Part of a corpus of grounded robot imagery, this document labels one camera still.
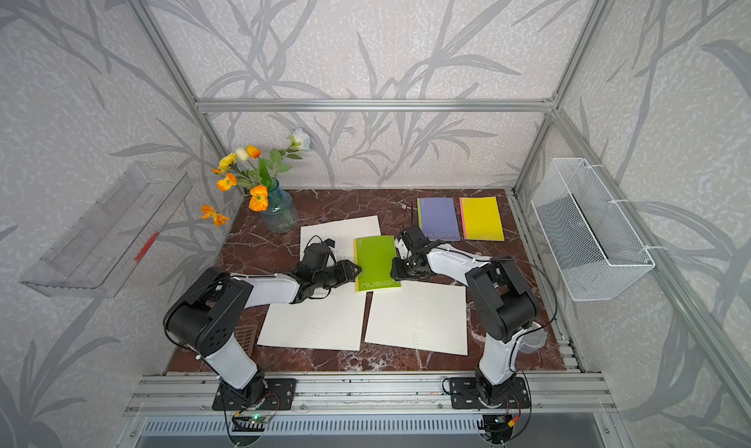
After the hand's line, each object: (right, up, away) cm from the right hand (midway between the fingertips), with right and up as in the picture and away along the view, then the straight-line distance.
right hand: (394, 272), depth 94 cm
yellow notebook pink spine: (+34, +17, +18) cm, 42 cm away
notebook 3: (+8, -12, -7) cm, 16 cm away
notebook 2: (-18, -13, -10) cm, 25 cm away
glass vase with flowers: (-42, +31, -6) cm, 52 cm away
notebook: (-7, +4, +8) cm, 12 cm away
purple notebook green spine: (+16, +17, +14) cm, 28 cm away
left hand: (-12, +1, -1) cm, 12 cm away
